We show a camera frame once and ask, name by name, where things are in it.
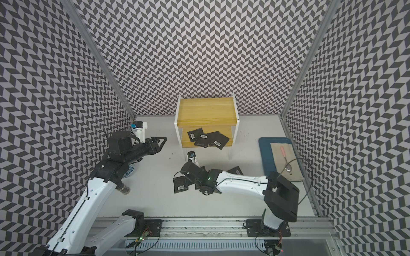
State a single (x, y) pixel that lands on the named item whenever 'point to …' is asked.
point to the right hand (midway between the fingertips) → (190, 174)
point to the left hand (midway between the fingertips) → (163, 141)
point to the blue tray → (268, 162)
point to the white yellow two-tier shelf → (213, 114)
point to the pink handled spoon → (288, 167)
